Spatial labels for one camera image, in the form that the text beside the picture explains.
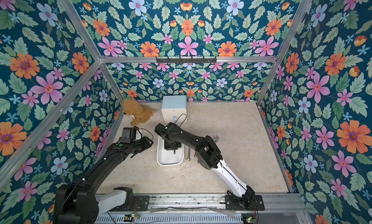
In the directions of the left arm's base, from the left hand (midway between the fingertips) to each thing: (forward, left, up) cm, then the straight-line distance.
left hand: (153, 141), depth 86 cm
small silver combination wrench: (-7, -21, -11) cm, 25 cm away
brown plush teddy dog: (+23, +11, +1) cm, 25 cm away
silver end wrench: (-7, -25, -11) cm, 28 cm away
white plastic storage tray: (-7, -7, -10) cm, 14 cm away
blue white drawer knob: (+18, -13, -2) cm, 22 cm away
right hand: (-1, -10, -10) cm, 14 cm away
